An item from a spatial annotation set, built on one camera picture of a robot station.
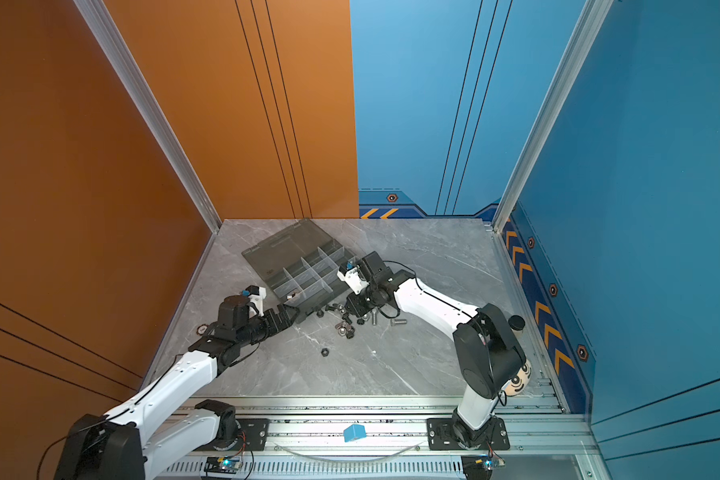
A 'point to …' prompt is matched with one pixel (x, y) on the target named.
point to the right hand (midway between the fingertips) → (348, 306)
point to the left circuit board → (223, 464)
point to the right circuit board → (480, 467)
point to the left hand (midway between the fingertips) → (291, 313)
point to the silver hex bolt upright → (374, 316)
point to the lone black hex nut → (324, 352)
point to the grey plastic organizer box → (302, 263)
